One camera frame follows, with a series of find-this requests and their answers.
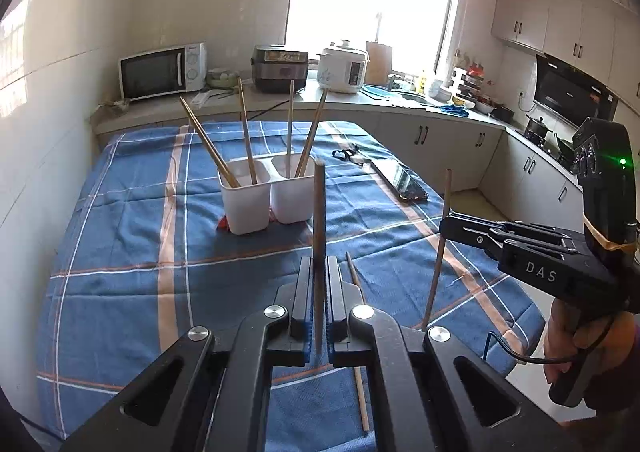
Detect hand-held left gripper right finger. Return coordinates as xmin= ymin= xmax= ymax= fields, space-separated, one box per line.
xmin=324 ymin=256 xmax=583 ymax=452

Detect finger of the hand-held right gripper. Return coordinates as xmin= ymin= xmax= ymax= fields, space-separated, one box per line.
xmin=439 ymin=213 xmax=586 ymax=245
xmin=480 ymin=231 xmax=576 ymax=260

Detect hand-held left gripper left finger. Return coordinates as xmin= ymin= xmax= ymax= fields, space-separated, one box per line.
xmin=60 ymin=256 xmax=317 ymax=452

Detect long wooden chopstick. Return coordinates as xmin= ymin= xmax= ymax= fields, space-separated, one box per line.
xmin=186 ymin=112 xmax=236 ymax=189
xmin=345 ymin=252 xmax=372 ymax=434
xmin=313 ymin=159 xmax=327 ymax=355
xmin=295 ymin=88 xmax=329 ymax=179
xmin=179 ymin=96 xmax=241 ymax=187
xmin=421 ymin=169 xmax=453 ymax=333
xmin=286 ymin=79 xmax=296 ymax=179
xmin=237 ymin=76 xmax=259 ymax=185

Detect white two-compartment chopstick holder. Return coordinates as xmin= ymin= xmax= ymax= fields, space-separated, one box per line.
xmin=218 ymin=153 xmax=317 ymax=235

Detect person's right hand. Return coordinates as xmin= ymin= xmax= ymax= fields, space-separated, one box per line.
xmin=542 ymin=302 xmax=640 ymax=415

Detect yellow rubber band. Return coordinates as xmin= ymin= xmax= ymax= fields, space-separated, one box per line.
xmin=582 ymin=214 xmax=640 ymax=253

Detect black smartphone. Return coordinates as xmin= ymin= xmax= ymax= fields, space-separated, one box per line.
xmin=371 ymin=159 xmax=429 ymax=203

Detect black cooking pot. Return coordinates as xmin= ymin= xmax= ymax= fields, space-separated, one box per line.
xmin=525 ymin=114 xmax=553 ymax=137

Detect red plastic sheet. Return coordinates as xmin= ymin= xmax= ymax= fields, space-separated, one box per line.
xmin=218 ymin=209 xmax=277 ymax=231

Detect black range hood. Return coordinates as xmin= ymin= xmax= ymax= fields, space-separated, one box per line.
xmin=532 ymin=54 xmax=618 ymax=125

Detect white dish rack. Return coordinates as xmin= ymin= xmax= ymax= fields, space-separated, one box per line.
xmin=450 ymin=64 xmax=486 ymax=102

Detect blue plaid tablecloth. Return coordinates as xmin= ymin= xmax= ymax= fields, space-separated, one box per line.
xmin=35 ymin=119 xmax=546 ymax=452

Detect wooden cutting board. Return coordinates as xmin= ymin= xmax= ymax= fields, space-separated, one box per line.
xmin=365 ymin=40 xmax=393 ymax=85

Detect white rice cooker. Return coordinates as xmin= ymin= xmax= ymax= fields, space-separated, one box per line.
xmin=317 ymin=39 xmax=371 ymax=95

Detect black countertop cooker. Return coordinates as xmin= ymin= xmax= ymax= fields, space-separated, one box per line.
xmin=251 ymin=45 xmax=310 ymax=93

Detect pale green bowl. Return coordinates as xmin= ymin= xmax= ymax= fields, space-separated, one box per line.
xmin=206 ymin=68 xmax=240 ymax=88

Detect white microwave oven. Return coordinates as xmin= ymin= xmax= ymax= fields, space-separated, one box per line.
xmin=118 ymin=42 xmax=208 ymax=102

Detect black cable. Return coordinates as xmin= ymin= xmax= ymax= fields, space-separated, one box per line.
xmin=482 ymin=317 xmax=616 ymax=365

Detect white wall cabinets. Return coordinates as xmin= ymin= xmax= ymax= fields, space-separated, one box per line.
xmin=491 ymin=0 xmax=640 ymax=97

